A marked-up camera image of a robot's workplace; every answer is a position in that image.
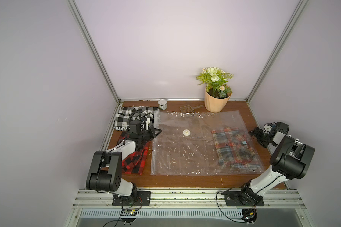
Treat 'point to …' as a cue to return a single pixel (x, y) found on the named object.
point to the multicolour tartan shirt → (234, 149)
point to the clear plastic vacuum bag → (203, 143)
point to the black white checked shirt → (121, 119)
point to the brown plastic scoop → (188, 109)
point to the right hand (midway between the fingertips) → (259, 131)
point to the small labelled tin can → (163, 104)
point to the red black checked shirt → (134, 162)
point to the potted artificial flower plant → (217, 92)
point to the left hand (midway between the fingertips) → (162, 130)
